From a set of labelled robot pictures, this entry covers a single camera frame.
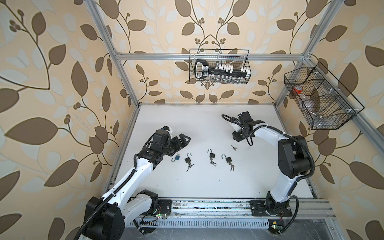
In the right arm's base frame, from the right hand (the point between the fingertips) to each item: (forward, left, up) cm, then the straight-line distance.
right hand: (237, 137), depth 96 cm
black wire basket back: (+35, 0, +31) cm, 47 cm away
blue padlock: (-11, +39, -4) cm, 41 cm away
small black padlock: (-13, +8, -5) cm, 16 cm away
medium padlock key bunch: (-15, +17, -5) cm, 24 cm away
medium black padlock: (-10, +17, -5) cm, 21 cm away
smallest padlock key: (-5, +2, -5) cm, 8 cm away
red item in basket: (+16, -35, +24) cm, 45 cm away
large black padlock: (-12, +32, -5) cm, 35 cm away
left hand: (-10, +32, +13) cm, 36 cm away
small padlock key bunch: (-18, +5, -5) cm, 19 cm away
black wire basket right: (-1, -38, +30) cm, 48 cm away
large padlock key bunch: (-16, +31, -5) cm, 36 cm away
